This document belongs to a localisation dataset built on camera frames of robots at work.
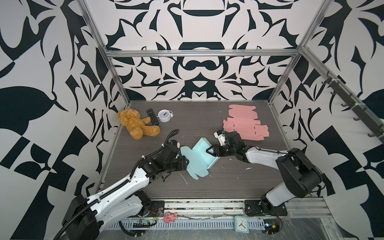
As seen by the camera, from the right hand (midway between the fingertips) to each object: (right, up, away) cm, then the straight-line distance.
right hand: (209, 150), depth 88 cm
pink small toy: (-20, -27, -18) cm, 38 cm away
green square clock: (+13, -29, -19) cm, 37 cm away
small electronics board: (+27, -32, -17) cm, 45 cm away
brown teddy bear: (-49, +18, +10) cm, 53 cm away
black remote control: (-37, +18, +20) cm, 46 cm away
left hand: (-12, -3, -9) cm, 16 cm away
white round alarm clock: (-29, +21, +21) cm, 41 cm away
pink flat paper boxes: (+26, +16, +21) cm, 37 cm away
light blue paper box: (-5, -7, +4) cm, 10 cm away
